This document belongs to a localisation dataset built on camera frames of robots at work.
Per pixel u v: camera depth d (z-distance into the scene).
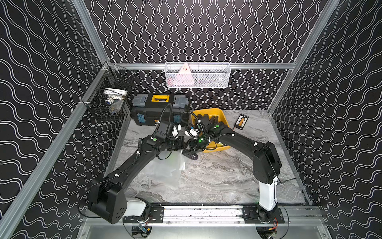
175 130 0.67
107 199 0.40
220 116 1.14
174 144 0.69
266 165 0.51
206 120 0.70
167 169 0.84
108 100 0.84
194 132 0.80
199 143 0.75
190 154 0.78
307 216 0.76
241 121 1.12
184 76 0.91
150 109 0.97
